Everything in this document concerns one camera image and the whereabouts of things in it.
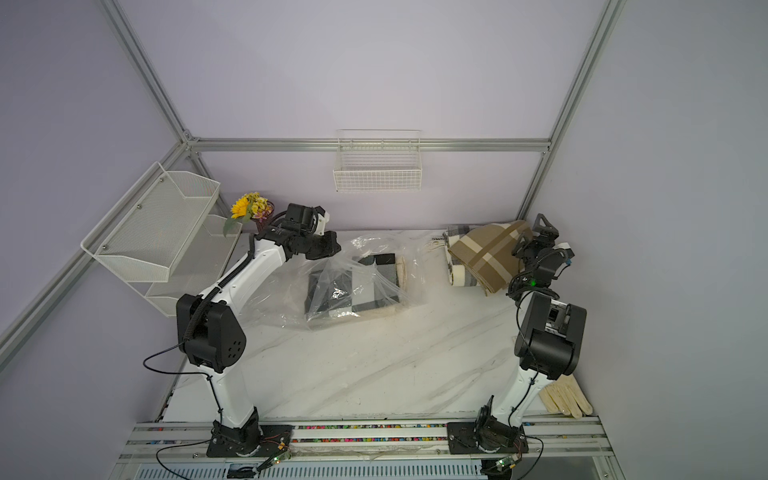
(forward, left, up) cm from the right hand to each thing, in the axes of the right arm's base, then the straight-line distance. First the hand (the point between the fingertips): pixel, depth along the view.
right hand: (530, 222), depth 87 cm
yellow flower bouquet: (+12, +87, -1) cm, 87 cm away
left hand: (-4, +57, -6) cm, 58 cm away
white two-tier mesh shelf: (-7, +103, +5) cm, 103 cm away
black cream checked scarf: (-14, +46, -11) cm, 49 cm away
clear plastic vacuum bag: (-15, +77, -19) cm, 80 cm away
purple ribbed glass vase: (+11, +86, -9) cm, 87 cm away
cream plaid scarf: (-3, +18, -21) cm, 28 cm away
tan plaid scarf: (+3, +9, -16) cm, 19 cm away
